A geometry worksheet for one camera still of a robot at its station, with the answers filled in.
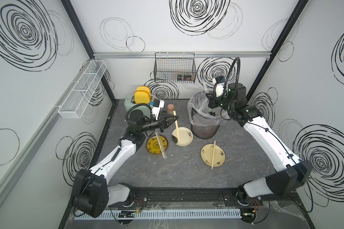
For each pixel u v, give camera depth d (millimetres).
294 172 390
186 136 980
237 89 518
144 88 963
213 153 886
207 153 889
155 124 624
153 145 936
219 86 628
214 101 648
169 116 650
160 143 933
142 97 945
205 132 889
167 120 694
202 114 771
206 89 705
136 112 577
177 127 694
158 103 608
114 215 694
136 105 543
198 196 755
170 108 1018
